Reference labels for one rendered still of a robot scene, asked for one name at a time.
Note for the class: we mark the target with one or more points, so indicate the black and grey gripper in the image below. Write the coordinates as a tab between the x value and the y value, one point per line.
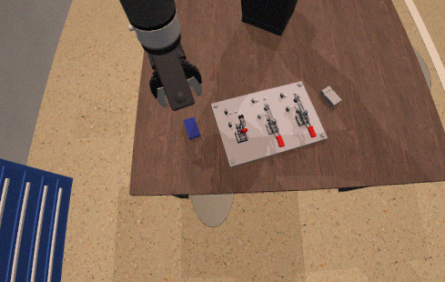
192	73

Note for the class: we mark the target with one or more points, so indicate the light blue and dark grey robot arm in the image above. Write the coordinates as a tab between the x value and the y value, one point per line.
150	15

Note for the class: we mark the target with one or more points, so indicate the black toggle clamp with red handle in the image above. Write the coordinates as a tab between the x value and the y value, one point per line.
302	116

